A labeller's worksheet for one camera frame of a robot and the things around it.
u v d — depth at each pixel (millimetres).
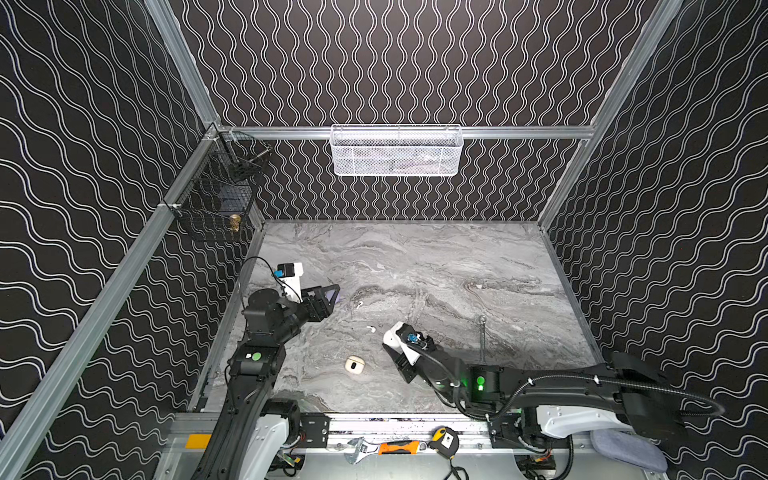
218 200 929
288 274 641
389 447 718
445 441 707
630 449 704
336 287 717
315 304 648
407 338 595
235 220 828
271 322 544
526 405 690
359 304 973
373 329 923
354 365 835
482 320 948
